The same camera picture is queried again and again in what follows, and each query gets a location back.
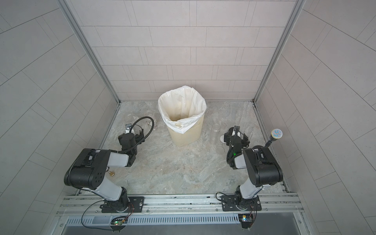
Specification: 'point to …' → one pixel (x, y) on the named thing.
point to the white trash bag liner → (181, 107)
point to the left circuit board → (119, 221)
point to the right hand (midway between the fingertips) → (236, 130)
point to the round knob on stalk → (276, 133)
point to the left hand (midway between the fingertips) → (135, 129)
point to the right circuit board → (246, 220)
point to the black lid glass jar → (223, 111)
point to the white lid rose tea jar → (149, 122)
